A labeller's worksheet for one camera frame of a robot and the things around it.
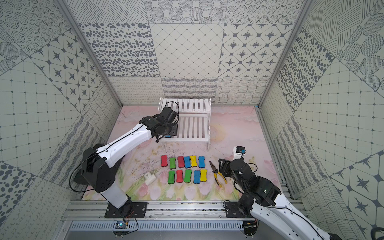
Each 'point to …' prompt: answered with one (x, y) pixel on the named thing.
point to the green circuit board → (120, 224)
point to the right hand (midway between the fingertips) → (224, 162)
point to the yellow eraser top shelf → (193, 160)
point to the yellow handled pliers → (216, 172)
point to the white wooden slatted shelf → (194, 114)
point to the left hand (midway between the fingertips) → (172, 126)
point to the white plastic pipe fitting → (149, 178)
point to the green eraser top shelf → (172, 165)
